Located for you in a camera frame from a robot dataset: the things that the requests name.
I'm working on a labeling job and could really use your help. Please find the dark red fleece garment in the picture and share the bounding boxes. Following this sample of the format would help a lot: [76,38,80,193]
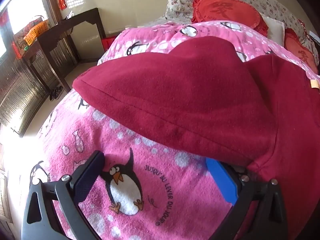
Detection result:
[73,36,319,239]

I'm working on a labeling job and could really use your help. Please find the pink penguin blanket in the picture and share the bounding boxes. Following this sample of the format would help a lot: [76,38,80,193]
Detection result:
[30,21,319,239]

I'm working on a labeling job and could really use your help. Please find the black shoes on floor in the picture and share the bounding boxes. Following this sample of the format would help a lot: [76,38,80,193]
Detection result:
[49,86,63,101]

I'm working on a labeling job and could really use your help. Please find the orange plastic basket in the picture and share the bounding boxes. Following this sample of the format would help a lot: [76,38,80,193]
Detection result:
[23,20,49,46]

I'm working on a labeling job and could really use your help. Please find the red box under desk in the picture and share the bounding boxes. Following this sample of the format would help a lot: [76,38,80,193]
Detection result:
[101,36,116,52]

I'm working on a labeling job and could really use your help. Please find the small red heart cushion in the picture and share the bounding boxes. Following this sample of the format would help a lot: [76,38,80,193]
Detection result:
[284,28,318,74]

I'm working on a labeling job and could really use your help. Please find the dark wooden desk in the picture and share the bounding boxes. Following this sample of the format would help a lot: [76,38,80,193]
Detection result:
[21,8,106,93]

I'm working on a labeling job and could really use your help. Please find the white square pillow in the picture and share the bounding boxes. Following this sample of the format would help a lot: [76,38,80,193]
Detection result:
[261,14,285,47]

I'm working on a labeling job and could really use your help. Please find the large red heart cushion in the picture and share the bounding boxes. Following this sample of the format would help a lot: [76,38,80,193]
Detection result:
[191,0,268,37]

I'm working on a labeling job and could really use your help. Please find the floral bedding pillow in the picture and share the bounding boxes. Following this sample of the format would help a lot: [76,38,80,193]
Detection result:
[165,0,319,64]

